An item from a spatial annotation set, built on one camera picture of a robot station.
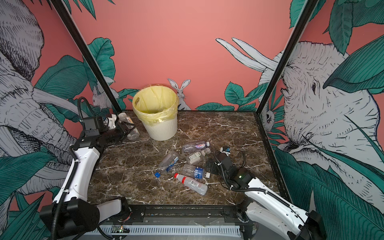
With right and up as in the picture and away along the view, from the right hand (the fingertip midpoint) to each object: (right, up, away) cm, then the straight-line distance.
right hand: (210, 162), depth 78 cm
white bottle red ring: (-10, -13, +1) cm, 16 cm away
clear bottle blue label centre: (-8, -7, +4) cm, 11 cm away
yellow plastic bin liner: (-37, +35, +25) cm, 56 cm away
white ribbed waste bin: (-29, +15, +16) cm, 37 cm away
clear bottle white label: (-8, 0, +10) cm, 13 cm away
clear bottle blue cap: (-23, -2, +14) cm, 27 cm away
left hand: (-40, +20, -3) cm, 45 cm away
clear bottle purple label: (-13, +5, +17) cm, 21 cm away
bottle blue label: (-39, +15, -5) cm, 42 cm away
